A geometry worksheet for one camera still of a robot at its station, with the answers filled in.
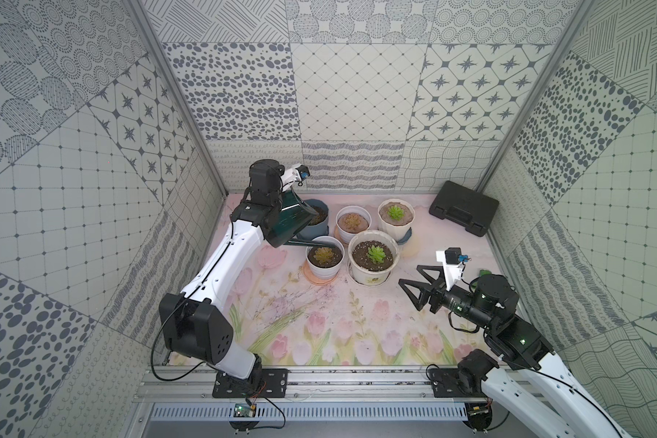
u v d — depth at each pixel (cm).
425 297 58
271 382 74
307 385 75
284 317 86
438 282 60
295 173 71
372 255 88
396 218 98
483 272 94
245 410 71
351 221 95
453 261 57
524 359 47
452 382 73
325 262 88
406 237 104
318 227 93
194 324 41
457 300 57
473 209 108
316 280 93
